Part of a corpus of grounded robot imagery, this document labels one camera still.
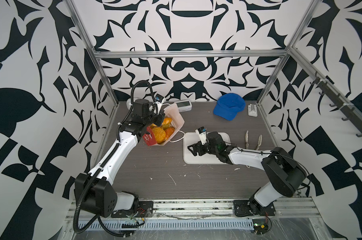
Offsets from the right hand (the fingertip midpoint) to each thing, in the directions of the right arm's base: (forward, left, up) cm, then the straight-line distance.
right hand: (194, 143), depth 88 cm
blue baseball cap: (+36, -28, -6) cm, 46 cm away
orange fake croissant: (+6, +14, +5) cm, 16 cm away
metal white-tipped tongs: (+4, -42, -7) cm, 43 cm away
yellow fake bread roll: (+13, +16, +6) cm, 21 cm away
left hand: (+10, +16, +21) cm, 29 cm away
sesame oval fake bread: (0, +18, +10) cm, 21 cm away
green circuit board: (-39, -29, -10) cm, 50 cm away
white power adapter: (+32, -46, -8) cm, 57 cm away
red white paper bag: (+11, +11, +16) cm, 23 cm away
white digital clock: (+34, +5, -3) cm, 34 cm away
